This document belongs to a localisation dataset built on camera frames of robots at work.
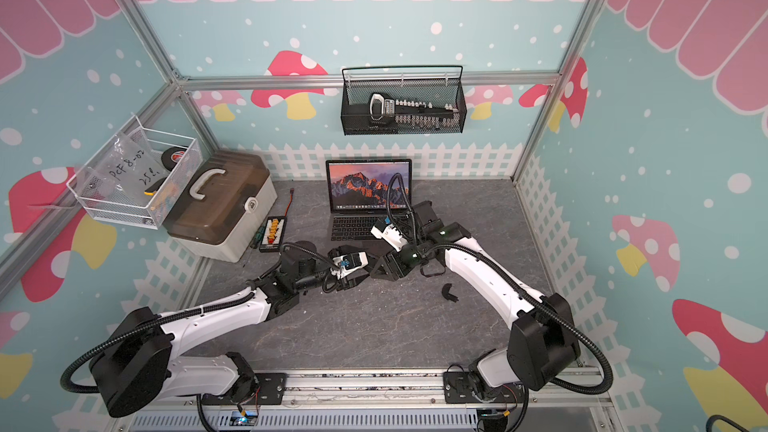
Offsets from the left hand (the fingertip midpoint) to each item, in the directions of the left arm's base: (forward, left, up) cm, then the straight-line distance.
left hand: (368, 261), depth 79 cm
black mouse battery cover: (-1, -23, -17) cm, 28 cm away
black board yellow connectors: (+19, +35, -16) cm, 43 cm away
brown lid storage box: (+17, +44, +2) cm, 47 cm away
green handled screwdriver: (+18, +40, -16) cm, 47 cm away
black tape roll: (+22, +54, +17) cm, 60 cm away
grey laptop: (+33, +5, -9) cm, 34 cm away
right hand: (-2, -3, 0) cm, 4 cm away
